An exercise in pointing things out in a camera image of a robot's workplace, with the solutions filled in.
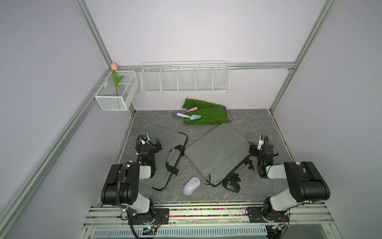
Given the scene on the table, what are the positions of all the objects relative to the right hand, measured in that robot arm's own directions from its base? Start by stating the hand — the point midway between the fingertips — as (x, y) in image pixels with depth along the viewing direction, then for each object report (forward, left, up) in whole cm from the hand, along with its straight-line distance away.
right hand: (259, 142), depth 94 cm
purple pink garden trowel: (+33, +51, -5) cm, 61 cm away
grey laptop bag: (-10, +58, -3) cm, 59 cm away
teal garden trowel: (+25, +43, -4) cm, 51 cm away
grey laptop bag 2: (-5, +25, -4) cm, 26 cm away
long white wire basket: (+40, +48, +21) cm, 66 cm away
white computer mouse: (-25, +43, -3) cm, 50 cm away
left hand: (0, +70, +3) cm, 70 cm away
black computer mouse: (-25, +21, -5) cm, 33 cm away
